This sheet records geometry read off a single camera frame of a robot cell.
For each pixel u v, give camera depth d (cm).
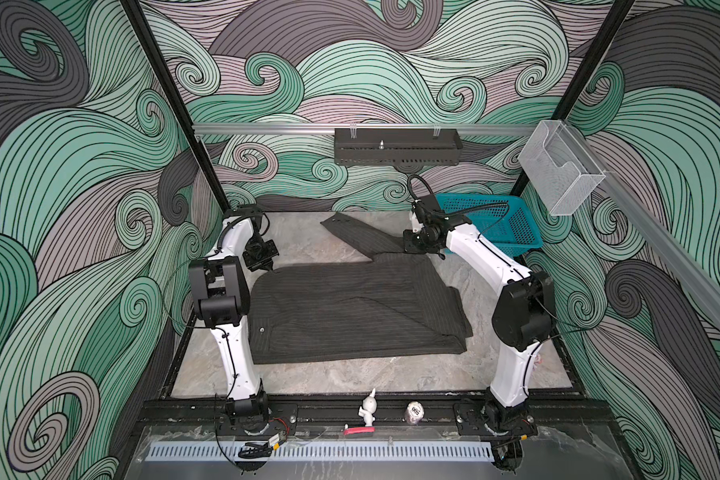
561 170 79
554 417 74
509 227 114
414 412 69
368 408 73
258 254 83
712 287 53
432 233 66
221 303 56
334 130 92
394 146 93
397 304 94
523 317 49
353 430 68
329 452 73
